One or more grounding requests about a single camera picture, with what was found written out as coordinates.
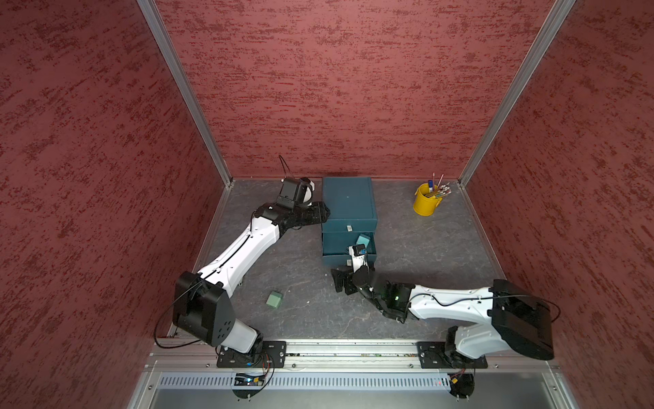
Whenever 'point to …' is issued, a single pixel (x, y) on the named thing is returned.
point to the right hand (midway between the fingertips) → (344, 273)
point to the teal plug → (363, 239)
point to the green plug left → (274, 299)
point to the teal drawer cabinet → (353, 210)
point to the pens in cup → (439, 190)
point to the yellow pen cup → (423, 204)
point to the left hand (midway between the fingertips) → (322, 218)
